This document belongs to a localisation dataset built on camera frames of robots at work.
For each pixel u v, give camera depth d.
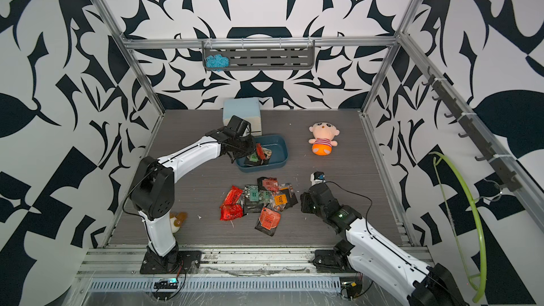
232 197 0.88
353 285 0.71
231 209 0.84
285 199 0.87
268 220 0.83
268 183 0.91
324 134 1.02
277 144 1.02
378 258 0.49
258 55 0.95
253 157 0.99
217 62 0.91
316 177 0.75
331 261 0.74
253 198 0.86
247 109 1.01
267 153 1.02
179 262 0.71
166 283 0.73
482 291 0.50
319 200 0.64
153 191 0.49
